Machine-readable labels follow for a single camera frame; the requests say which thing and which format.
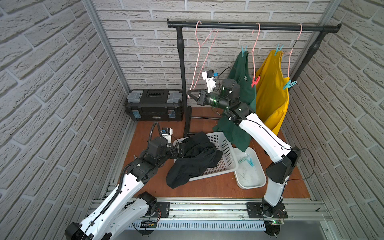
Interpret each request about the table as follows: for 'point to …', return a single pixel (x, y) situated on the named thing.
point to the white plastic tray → (251, 173)
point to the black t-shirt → (199, 153)
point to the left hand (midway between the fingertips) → (179, 141)
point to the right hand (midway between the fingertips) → (190, 92)
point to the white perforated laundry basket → (227, 161)
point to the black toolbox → (155, 105)
